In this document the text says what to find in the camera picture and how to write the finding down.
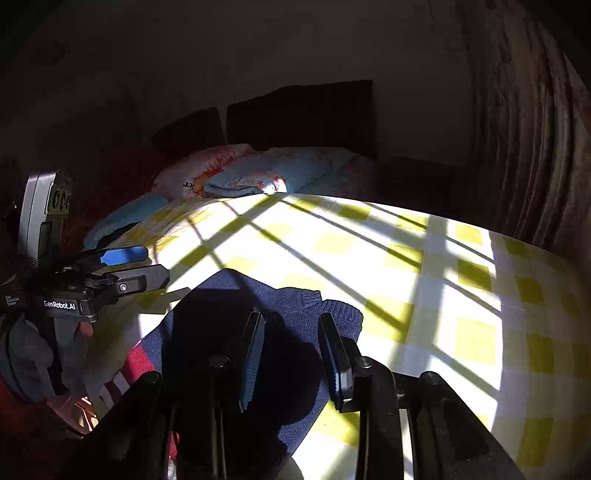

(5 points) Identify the light blue folded quilt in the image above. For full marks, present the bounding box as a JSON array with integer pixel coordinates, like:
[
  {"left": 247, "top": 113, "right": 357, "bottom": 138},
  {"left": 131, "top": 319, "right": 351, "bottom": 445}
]
[{"left": 204, "top": 147, "right": 356, "bottom": 198}]

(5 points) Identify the gloved left hand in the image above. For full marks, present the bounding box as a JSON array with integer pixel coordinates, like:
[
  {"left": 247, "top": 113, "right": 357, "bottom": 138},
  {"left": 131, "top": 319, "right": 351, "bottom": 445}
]
[{"left": 1, "top": 315, "right": 93, "bottom": 436}]

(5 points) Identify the dark bedside table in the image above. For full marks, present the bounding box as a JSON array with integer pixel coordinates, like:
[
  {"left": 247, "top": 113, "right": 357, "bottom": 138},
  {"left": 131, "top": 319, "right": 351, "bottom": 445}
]
[{"left": 377, "top": 156, "right": 474, "bottom": 220}]

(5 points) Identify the dark wooden headboard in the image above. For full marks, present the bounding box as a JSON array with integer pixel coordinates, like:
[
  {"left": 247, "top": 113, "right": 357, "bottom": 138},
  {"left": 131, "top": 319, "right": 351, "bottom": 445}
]
[{"left": 150, "top": 80, "right": 378, "bottom": 159}]

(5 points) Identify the orange floral pillow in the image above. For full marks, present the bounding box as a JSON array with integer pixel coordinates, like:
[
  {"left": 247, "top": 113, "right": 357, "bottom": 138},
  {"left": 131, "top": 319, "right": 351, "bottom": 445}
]
[{"left": 152, "top": 144, "right": 256, "bottom": 200}]

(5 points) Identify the yellow white checked bed sheet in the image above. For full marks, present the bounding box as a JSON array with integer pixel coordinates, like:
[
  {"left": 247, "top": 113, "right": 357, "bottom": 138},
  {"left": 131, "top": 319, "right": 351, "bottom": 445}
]
[{"left": 85, "top": 195, "right": 590, "bottom": 479}]

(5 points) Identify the light blue cloud blanket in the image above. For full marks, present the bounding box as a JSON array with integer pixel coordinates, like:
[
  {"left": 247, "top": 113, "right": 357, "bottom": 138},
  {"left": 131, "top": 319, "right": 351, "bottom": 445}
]
[{"left": 83, "top": 192, "right": 168, "bottom": 250}]

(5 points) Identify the red white striped knit sweater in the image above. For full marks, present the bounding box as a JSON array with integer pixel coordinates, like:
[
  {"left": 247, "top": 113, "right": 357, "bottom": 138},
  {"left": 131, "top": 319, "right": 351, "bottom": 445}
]
[{"left": 93, "top": 269, "right": 363, "bottom": 479}]

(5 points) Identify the floral pink curtain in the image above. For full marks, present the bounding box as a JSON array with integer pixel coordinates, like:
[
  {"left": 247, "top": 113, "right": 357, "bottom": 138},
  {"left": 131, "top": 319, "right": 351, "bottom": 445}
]
[{"left": 463, "top": 1, "right": 590, "bottom": 259}]

